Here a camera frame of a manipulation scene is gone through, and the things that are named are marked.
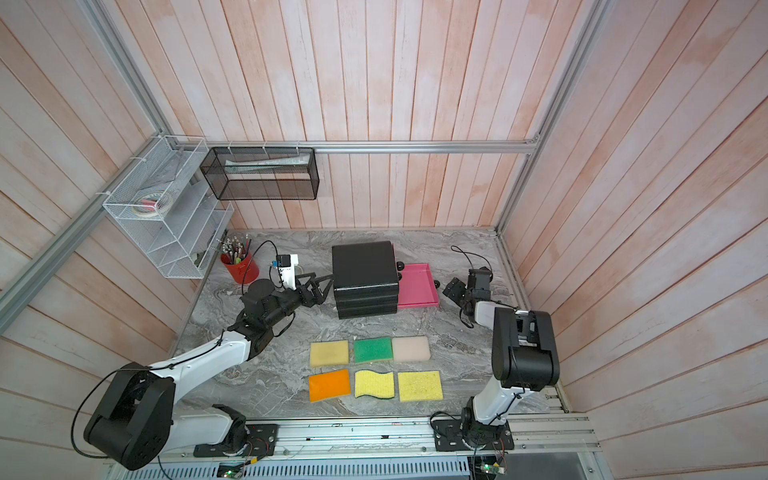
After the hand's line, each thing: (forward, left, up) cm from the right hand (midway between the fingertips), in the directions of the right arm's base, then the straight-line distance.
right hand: (455, 287), depth 100 cm
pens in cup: (+3, +72, +15) cm, 73 cm away
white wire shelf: (-5, +78, +28) cm, 83 cm away
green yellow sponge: (-22, +28, -1) cm, 35 cm away
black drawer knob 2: (+1, +6, +1) cm, 6 cm away
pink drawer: (0, +13, -1) cm, 13 cm away
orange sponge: (-32, +40, -2) cm, 51 cm away
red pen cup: (+2, +71, +5) cm, 72 cm away
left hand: (-10, +40, +18) cm, 45 cm away
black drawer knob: (-1, +19, +13) cm, 23 cm away
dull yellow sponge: (-24, +40, 0) cm, 47 cm away
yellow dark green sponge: (-32, +28, 0) cm, 42 cm away
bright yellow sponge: (-32, +14, -1) cm, 35 cm away
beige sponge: (-21, +16, -1) cm, 26 cm away
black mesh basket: (+33, +69, +23) cm, 80 cm away
